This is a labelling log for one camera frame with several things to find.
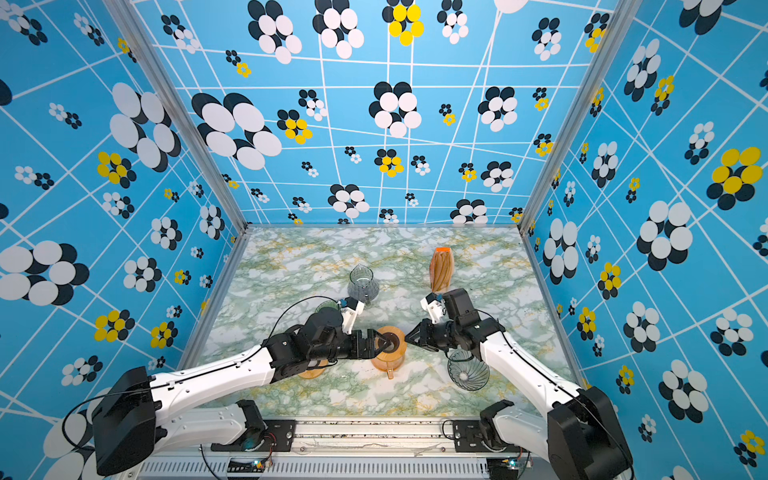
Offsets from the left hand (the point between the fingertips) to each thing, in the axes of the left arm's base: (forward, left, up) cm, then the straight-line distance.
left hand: (384, 344), depth 74 cm
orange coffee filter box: (+28, -18, -7) cm, 34 cm away
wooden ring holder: (+2, -4, -5) cm, 6 cm away
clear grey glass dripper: (-3, -23, -12) cm, 26 cm away
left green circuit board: (-24, +33, -16) cm, 44 cm away
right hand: (+3, -7, -5) cm, 9 cm away
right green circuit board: (-24, -29, -15) cm, 40 cm away
